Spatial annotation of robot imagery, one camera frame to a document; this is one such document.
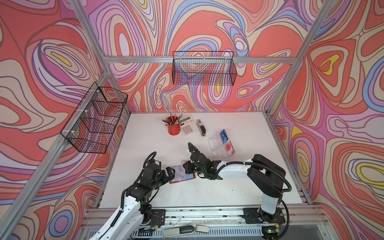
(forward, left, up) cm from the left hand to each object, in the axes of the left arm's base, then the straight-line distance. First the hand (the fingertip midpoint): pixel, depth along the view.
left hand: (172, 172), depth 83 cm
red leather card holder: (-1, -9, -4) cm, 10 cm away
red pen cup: (+32, +2, -5) cm, 33 cm away
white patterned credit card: (+1, -4, -4) cm, 6 cm away
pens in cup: (+29, +1, +10) cm, 31 cm away
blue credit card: (+22, -31, +4) cm, 39 cm away
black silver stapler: (+33, -18, -1) cm, 37 cm away
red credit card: (+13, -33, +4) cm, 36 cm away
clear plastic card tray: (+17, -29, +1) cm, 34 cm away
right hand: (+4, -7, -3) cm, 8 cm away
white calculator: (+36, -9, -3) cm, 37 cm away
